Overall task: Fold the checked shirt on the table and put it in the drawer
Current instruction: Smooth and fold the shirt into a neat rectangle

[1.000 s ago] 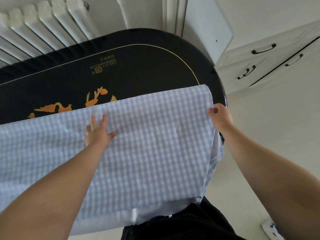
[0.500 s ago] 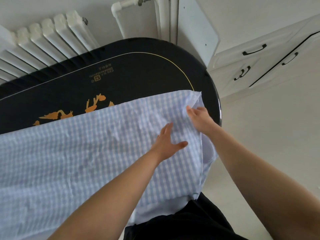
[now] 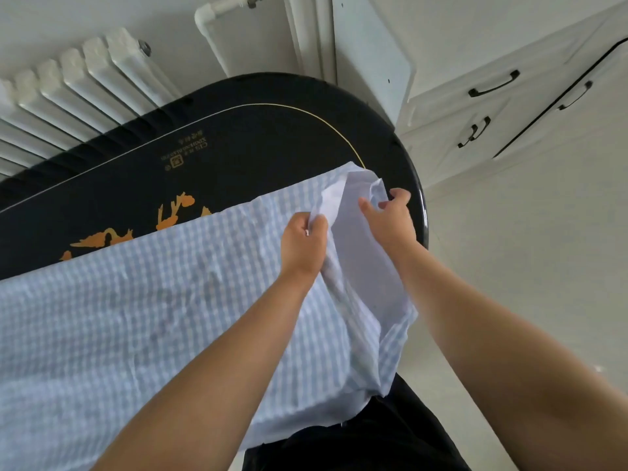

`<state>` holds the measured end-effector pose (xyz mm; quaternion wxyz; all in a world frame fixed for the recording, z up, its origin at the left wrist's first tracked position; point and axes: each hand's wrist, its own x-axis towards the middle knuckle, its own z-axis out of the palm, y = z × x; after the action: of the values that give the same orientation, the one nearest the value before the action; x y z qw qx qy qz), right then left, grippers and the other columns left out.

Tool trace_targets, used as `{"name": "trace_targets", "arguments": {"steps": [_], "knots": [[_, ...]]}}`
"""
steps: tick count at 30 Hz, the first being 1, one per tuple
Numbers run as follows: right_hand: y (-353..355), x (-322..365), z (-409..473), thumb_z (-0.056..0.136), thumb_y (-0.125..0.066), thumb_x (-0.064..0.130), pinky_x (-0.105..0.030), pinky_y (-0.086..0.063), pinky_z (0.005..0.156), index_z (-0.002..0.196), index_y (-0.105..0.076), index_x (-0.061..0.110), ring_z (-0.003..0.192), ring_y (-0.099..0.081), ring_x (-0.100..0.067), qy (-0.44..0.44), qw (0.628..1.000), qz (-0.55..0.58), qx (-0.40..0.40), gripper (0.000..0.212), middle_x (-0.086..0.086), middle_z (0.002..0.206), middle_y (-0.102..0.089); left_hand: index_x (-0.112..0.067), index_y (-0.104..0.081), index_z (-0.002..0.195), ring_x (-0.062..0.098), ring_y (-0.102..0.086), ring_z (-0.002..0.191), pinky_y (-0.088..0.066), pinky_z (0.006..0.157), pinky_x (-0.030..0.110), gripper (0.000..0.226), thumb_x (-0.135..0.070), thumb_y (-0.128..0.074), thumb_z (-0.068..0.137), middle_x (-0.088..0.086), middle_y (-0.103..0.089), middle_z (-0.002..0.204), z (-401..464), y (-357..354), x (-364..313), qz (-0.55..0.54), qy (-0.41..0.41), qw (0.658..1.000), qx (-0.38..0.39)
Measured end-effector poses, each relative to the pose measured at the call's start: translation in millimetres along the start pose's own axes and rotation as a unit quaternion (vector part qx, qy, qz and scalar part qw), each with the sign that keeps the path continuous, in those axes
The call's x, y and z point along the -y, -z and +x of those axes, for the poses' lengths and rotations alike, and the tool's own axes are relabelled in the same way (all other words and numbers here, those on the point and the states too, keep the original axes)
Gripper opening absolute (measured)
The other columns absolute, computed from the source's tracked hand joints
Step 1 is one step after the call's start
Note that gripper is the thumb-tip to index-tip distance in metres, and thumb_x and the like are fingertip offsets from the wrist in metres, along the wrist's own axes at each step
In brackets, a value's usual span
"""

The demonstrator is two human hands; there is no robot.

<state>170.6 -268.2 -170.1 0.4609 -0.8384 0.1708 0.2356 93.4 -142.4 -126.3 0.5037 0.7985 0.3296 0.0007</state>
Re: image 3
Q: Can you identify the person's black clothing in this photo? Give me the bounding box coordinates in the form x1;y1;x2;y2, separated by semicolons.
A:
241;375;472;471

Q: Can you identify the black oval table gold print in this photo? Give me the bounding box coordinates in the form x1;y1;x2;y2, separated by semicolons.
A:
0;72;430;290

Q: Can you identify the white column radiator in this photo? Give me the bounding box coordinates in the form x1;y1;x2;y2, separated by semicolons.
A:
282;0;340;84
0;27;183;182

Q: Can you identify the white cabinet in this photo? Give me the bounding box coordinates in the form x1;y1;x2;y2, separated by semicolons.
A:
331;0;628;192

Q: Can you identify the blue checked cloth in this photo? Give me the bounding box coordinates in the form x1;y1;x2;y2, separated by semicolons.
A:
0;161;419;471

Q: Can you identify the person's left hand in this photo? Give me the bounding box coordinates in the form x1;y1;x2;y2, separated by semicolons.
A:
279;212;330;285

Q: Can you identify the person's left forearm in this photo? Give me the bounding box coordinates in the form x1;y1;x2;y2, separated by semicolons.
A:
93;271;320;471

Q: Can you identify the white cabinet door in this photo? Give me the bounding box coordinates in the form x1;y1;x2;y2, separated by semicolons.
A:
493;39;628;162
402;105;491;190
441;63;589;177

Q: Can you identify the white pipe with valve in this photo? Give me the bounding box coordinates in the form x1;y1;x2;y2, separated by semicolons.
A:
194;0;273;77

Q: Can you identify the person's right forearm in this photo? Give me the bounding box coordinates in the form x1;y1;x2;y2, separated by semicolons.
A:
397;242;628;471

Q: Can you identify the person's right hand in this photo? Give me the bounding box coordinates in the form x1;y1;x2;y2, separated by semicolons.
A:
358;187;419;256

